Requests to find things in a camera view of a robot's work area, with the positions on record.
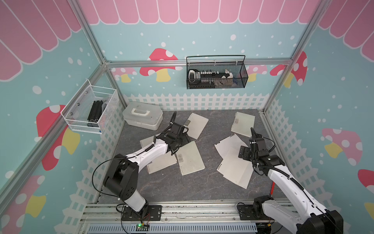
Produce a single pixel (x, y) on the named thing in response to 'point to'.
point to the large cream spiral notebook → (196, 124)
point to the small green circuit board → (141, 227)
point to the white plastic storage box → (144, 115)
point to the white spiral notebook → (164, 161)
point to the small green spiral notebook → (189, 159)
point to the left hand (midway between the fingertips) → (185, 142)
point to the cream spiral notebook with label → (243, 123)
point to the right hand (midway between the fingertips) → (247, 151)
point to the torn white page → (229, 148)
